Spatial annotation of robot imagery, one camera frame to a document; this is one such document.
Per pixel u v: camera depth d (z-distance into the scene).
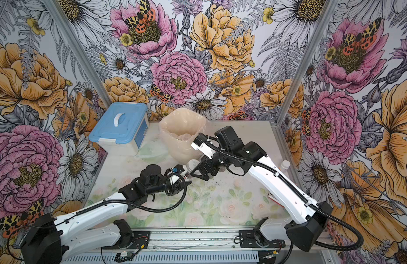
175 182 0.67
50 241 0.39
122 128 0.94
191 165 0.68
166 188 0.66
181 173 0.66
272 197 0.83
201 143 0.58
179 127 0.97
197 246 0.73
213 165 0.59
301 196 0.40
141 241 0.74
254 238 0.67
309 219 0.38
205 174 0.58
